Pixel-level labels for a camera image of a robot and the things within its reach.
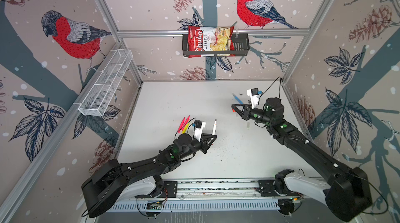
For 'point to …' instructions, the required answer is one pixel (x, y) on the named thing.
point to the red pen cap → (233, 110)
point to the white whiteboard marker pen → (214, 129)
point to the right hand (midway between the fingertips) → (230, 109)
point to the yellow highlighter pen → (185, 128)
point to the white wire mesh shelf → (104, 82)
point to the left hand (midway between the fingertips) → (216, 138)
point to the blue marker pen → (237, 99)
